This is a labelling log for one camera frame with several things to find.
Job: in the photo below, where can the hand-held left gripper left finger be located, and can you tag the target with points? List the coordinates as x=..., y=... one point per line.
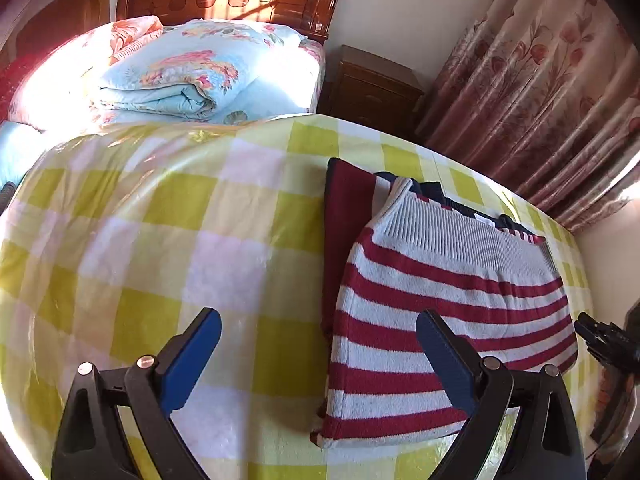
x=190, y=360

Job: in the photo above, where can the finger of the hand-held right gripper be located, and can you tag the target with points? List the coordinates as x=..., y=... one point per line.
x=597, y=337

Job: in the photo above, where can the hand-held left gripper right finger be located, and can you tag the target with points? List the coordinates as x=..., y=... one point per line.
x=445, y=355

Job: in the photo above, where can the striped knit sweater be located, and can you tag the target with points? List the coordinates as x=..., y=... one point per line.
x=400, y=310

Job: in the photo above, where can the yellow checkered tablecloth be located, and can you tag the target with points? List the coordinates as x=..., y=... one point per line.
x=150, y=235

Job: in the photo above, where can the pink floral curtain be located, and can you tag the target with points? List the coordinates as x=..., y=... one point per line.
x=540, y=85

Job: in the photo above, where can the light blue cloud blanket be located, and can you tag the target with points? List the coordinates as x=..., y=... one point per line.
x=17, y=150

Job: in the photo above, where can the wooden nightstand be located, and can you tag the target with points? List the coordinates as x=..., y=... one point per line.
x=370, y=90

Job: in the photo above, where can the light blue floral quilt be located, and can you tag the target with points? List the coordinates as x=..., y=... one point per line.
x=200, y=75

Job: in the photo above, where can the floral bed sheet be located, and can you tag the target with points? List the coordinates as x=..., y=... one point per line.
x=314, y=75

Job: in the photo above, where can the pink floral pillow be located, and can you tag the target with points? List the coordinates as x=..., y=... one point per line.
x=60, y=75

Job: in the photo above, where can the red bed sheet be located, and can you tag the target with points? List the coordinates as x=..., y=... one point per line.
x=12, y=85

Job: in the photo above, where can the small plain wooden headboard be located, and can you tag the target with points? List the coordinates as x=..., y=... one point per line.
x=65, y=15

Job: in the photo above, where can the large carved wooden headboard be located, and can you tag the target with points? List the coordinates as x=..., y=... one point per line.
x=300, y=0

